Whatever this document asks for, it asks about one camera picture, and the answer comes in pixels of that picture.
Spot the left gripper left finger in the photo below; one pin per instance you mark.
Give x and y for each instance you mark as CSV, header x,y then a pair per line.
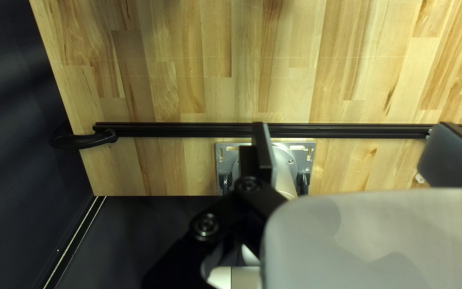
x,y
256,160

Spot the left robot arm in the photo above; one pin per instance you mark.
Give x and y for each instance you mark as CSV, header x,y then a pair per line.
x,y
284,176

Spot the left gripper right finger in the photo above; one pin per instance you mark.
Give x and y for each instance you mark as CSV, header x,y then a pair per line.
x,y
451,160

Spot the black frame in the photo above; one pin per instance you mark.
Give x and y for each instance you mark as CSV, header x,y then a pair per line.
x,y
175,130

